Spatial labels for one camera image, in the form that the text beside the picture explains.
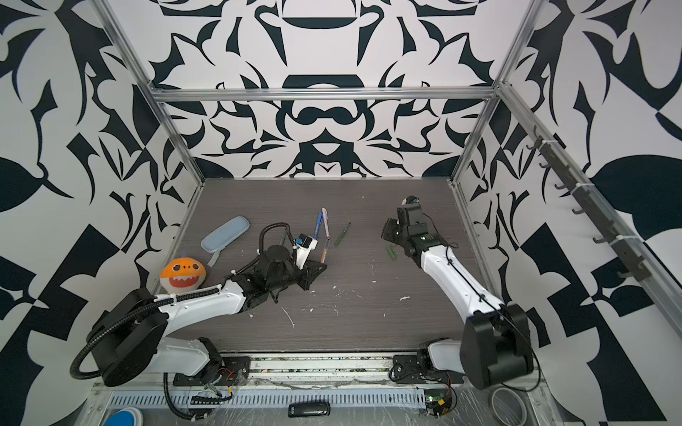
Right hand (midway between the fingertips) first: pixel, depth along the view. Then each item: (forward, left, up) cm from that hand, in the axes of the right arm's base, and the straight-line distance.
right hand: (387, 222), depth 86 cm
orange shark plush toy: (-14, +64, -6) cm, 66 cm away
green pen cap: (-1, -3, -17) cm, 17 cm away
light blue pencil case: (+1, +59, -11) cm, 60 cm away
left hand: (-11, +20, -4) cm, 23 cm away
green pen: (+6, +15, -17) cm, 24 cm away
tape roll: (-47, -28, -17) cm, 57 cm away
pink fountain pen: (+15, +21, -15) cm, 30 cm away
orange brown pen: (-11, +19, +1) cm, 22 cm away
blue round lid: (-49, +69, -13) cm, 85 cm away
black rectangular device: (-47, +22, -16) cm, 55 cm away
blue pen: (+10, +24, -15) cm, 30 cm away
